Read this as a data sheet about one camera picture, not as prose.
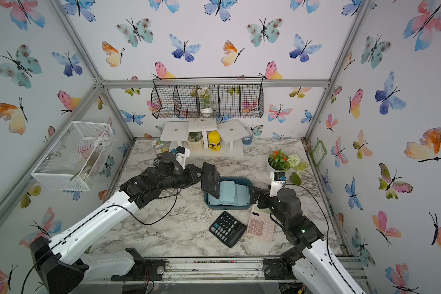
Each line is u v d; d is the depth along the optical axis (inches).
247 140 45.2
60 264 14.9
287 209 20.9
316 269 19.4
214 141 41.8
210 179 27.9
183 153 25.9
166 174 21.3
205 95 37.1
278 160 34.9
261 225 33.0
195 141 43.2
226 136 41.1
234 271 29.1
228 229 32.4
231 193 34.8
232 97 38.7
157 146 42.2
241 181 37.0
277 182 24.9
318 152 43.6
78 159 29.1
